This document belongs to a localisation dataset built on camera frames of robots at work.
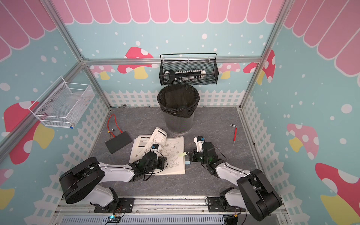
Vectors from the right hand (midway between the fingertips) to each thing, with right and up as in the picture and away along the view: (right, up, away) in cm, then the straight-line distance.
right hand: (186, 151), depth 86 cm
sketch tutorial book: (-10, +1, +8) cm, 13 cm away
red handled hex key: (+37, +10, +20) cm, 43 cm away
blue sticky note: (+1, -8, +2) cm, 8 cm away
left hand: (-13, -7, +3) cm, 15 cm away
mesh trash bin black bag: (-6, +33, +20) cm, 39 cm away
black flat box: (-50, +3, +12) cm, 52 cm away
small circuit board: (-38, -32, -13) cm, 52 cm away
